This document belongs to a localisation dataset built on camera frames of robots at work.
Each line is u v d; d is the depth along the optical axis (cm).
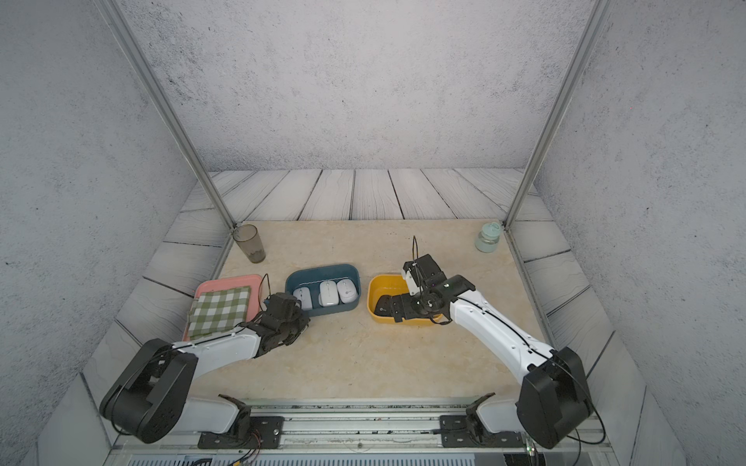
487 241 109
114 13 70
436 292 57
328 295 96
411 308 72
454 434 72
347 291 97
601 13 70
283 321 73
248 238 100
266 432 73
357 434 74
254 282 105
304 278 103
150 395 43
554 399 40
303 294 98
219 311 95
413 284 69
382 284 101
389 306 94
